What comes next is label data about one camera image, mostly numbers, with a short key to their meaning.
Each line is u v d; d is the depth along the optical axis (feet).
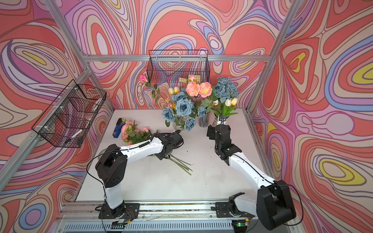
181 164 2.97
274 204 1.33
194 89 2.26
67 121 2.56
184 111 2.36
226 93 2.65
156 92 2.88
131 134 3.06
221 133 1.99
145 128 3.35
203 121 3.42
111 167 1.55
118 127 3.17
